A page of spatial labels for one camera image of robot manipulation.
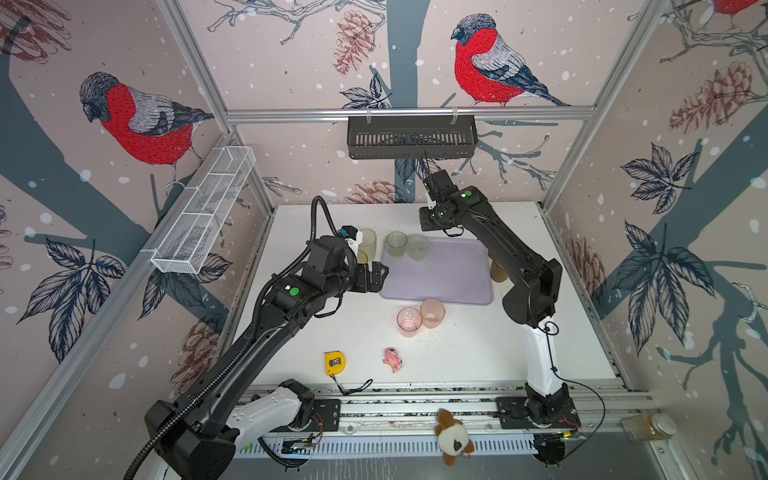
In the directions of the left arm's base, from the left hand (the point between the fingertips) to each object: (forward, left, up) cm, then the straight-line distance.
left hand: (373, 269), depth 71 cm
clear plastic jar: (-31, -62, -19) cm, 72 cm away
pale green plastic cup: (+23, -14, -21) cm, 33 cm away
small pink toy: (-14, -4, -25) cm, 29 cm away
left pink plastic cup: (-2, -10, -26) cm, 28 cm away
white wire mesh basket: (+17, +47, +4) cm, 51 cm away
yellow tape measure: (-14, +11, -25) cm, 31 cm away
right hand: (+21, -15, -8) cm, 27 cm away
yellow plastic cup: (+17, +5, -20) cm, 27 cm away
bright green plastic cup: (+27, -6, -24) cm, 37 cm away
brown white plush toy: (-32, -19, -23) cm, 44 cm away
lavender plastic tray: (+16, -27, -25) cm, 40 cm away
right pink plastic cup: (0, -17, -25) cm, 30 cm away
